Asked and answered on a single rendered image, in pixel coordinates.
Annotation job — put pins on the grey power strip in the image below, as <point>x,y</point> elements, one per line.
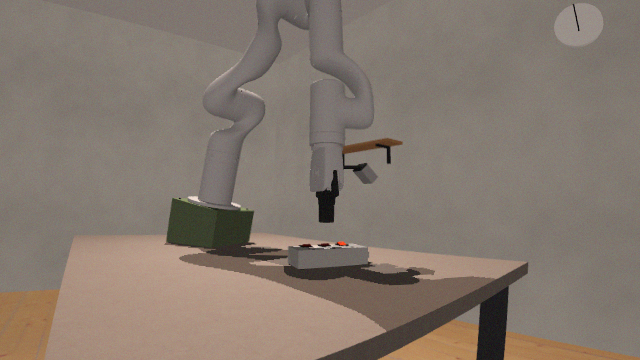
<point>324,255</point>

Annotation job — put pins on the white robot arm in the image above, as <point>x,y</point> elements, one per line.
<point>331,112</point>

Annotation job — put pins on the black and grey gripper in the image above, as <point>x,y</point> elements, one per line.
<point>326,167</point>

